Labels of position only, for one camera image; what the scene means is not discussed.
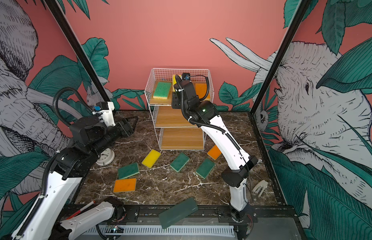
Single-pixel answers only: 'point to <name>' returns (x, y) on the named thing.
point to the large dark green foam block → (178, 211)
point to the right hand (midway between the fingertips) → (175, 93)
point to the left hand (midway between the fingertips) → (132, 116)
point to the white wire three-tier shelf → (175, 132)
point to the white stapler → (261, 183)
